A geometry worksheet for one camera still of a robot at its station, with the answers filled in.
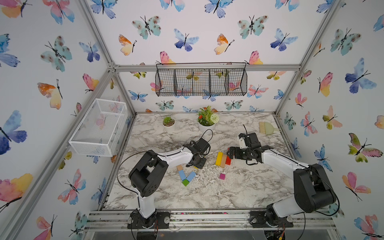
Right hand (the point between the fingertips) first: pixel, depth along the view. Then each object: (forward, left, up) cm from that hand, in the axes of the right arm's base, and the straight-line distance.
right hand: (235, 152), depth 91 cm
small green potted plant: (+20, +43, +3) cm, 48 cm away
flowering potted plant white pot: (+16, +17, +11) cm, 26 cm away
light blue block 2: (-13, +26, -7) cm, 30 cm away
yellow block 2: (-1, +9, -6) cm, 11 cm away
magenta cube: (-12, +7, -7) cm, 16 cm away
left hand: (-5, +20, -5) cm, 21 cm away
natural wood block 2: (-9, +33, -6) cm, 34 cm away
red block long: (-3, +3, -6) cm, 8 cm away
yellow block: (-12, +23, +2) cm, 26 cm away
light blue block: (-13, +31, -7) cm, 34 cm away
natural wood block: (-3, +6, -6) cm, 9 cm away
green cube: (-17, +28, -7) cm, 34 cm away
